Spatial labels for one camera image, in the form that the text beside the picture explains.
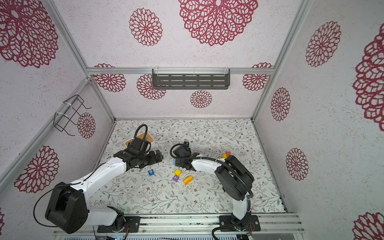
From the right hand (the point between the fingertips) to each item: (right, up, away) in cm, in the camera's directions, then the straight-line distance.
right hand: (178, 158), depth 93 cm
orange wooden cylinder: (+6, -12, -5) cm, 14 cm away
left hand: (-12, 0, -7) cm, 14 cm away
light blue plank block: (-3, -2, +2) cm, 4 cm away
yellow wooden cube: (0, -8, -3) cm, 8 cm away
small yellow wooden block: (+30, +1, +6) cm, 30 cm away
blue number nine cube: (-16, -8, -3) cm, 18 cm away
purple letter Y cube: (-1, -11, -4) cm, 12 cm away
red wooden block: (+33, +2, +7) cm, 34 cm away
